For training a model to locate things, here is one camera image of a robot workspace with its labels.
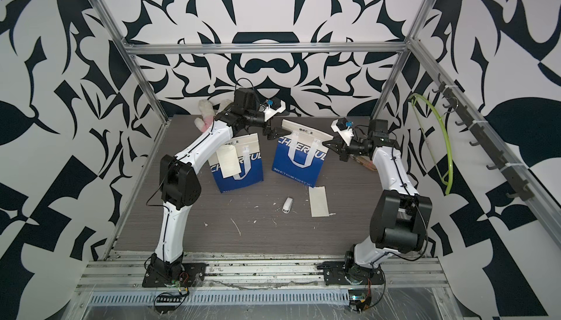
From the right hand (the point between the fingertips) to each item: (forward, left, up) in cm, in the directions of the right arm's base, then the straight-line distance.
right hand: (327, 139), depth 82 cm
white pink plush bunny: (+20, +54, -13) cm, 59 cm away
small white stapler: (-17, +15, -20) cm, 30 cm away
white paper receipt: (-7, +36, -3) cm, 37 cm away
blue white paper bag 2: (-3, +10, -6) cm, 12 cm away
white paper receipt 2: (-14, +2, -24) cm, 28 cm away
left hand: (+8, +14, +4) cm, 17 cm away
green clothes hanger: (+7, -36, +2) cm, 37 cm away
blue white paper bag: (-3, +29, -4) cm, 30 cm away
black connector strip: (-47, +54, -25) cm, 76 cm away
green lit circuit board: (-47, -7, -23) cm, 53 cm away
